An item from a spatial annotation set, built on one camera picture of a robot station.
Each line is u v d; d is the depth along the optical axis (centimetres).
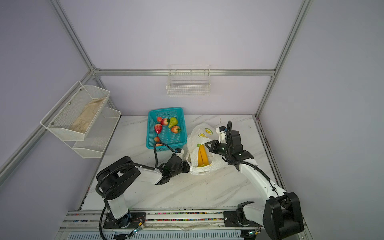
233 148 63
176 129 107
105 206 73
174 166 72
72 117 77
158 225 73
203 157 93
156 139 103
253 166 52
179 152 85
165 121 111
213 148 70
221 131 74
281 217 40
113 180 49
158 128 108
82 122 76
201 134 84
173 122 111
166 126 113
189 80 95
